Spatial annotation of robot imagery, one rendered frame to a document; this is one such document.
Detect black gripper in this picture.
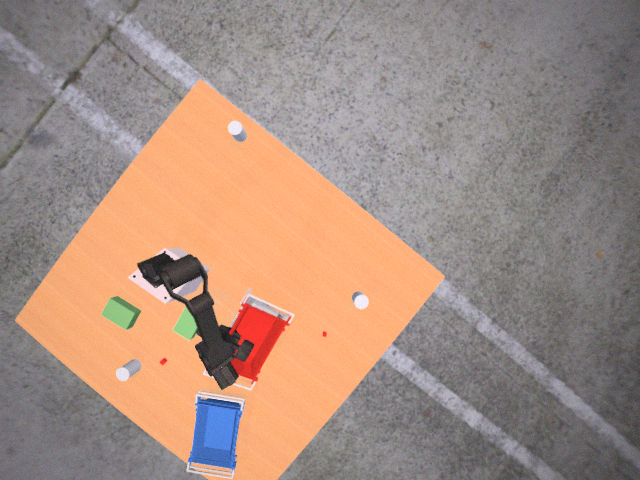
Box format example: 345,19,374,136
220,325,254,362

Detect grey cylinder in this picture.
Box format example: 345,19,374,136
352,291,369,310
116,359,142,382
228,120,247,142

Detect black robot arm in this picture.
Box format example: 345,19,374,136
137,253,239,391

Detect green rectangular block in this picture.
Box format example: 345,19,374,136
101,296,142,330
173,307,198,341

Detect blue plastic tray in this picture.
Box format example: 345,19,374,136
189,391,245,475

